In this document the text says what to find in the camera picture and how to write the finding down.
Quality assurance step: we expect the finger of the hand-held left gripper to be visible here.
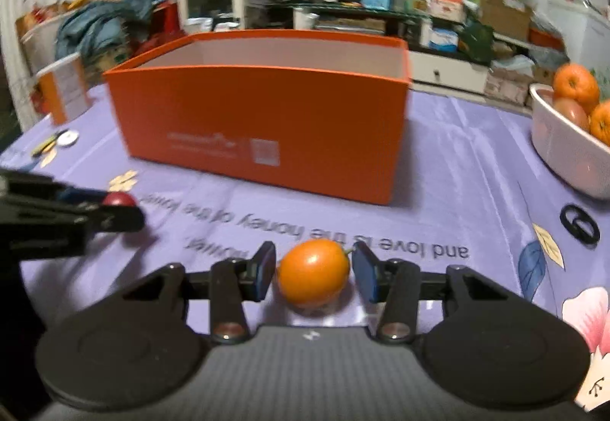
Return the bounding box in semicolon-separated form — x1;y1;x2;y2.
0;206;145;262
0;171;108;207

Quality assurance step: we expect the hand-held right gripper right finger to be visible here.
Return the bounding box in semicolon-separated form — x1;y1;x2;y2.
353;241;518;346

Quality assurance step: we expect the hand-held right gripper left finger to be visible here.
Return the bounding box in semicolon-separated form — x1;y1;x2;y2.
119;242;277;344

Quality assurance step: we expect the small red plum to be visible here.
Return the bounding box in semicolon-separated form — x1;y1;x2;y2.
104;191;136;210

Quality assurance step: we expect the small tangerine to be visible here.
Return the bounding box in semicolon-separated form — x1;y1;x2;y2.
277;239;354;307

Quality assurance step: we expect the orange cardboard box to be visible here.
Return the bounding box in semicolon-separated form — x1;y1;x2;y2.
102;29;413;206

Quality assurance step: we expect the yellow and black pen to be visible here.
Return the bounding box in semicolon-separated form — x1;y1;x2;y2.
31;130;70;158

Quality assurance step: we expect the orange and white canister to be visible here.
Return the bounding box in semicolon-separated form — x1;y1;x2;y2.
35;52;91;125

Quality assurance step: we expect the purple printed tablecloth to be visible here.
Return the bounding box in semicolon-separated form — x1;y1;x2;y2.
0;83;610;412

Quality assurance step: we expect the blue jacket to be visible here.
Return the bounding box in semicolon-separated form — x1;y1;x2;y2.
55;0;156;64

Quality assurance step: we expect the white television cabinet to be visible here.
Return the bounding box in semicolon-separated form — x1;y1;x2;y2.
291;2;535;105

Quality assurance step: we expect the white glass-door cabinet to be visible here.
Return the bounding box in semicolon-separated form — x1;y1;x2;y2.
176;0;246;34

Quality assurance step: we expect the white plastic colander basket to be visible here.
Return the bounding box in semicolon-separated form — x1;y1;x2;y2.
529;83;610;200

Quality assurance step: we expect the blue and white carton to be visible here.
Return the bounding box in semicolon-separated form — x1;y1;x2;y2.
429;27;459;53

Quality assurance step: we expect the dark green bag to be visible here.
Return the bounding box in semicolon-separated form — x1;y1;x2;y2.
460;18;494;64

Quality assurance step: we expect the red apple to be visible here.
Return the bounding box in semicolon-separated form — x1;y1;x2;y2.
553;97;591;132

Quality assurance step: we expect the large orange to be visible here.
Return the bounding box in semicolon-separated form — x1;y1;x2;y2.
589;100;610;146
553;63;601;110

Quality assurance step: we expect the orange and white carton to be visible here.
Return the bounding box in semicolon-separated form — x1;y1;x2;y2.
431;0;465;22

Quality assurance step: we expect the brown cardboard box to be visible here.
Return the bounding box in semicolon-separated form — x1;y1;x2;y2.
479;0;532;41

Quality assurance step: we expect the white chest freezer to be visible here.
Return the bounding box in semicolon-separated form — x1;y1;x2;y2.
548;0;610;69

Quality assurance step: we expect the large black hair tie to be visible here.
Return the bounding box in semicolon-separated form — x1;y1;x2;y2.
560;204;596;238

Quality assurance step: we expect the small black hair tie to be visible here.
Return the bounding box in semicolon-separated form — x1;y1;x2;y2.
574;214;600;247

